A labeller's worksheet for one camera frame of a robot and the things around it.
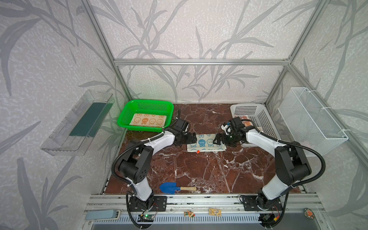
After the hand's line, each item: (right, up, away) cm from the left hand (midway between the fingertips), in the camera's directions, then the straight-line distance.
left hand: (193, 136), depth 92 cm
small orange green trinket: (-2, -36, -22) cm, 42 cm away
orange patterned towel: (-34, +10, +16) cm, 39 cm away
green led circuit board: (-24, -38, -22) cm, 50 cm away
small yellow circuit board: (+12, -35, -22) cm, 43 cm away
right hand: (+17, -1, -1) cm, 17 cm away
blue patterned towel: (+8, -5, +4) cm, 10 cm away
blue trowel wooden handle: (-13, -27, -13) cm, 33 cm away
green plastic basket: (-50, +20, +18) cm, 57 cm away
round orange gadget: (+58, -36, -22) cm, 71 cm away
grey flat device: (-43, -33, -25) cm, 60 cm away
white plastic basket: (+51, +12, +16) cm, 54 cm away
